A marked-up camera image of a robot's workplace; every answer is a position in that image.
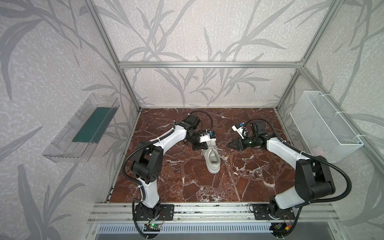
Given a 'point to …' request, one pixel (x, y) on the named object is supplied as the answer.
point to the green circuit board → (152, 227)
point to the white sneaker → (212, 157)
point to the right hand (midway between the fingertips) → (230, 139)
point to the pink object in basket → (318, 151)
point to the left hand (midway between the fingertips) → (207, 141)
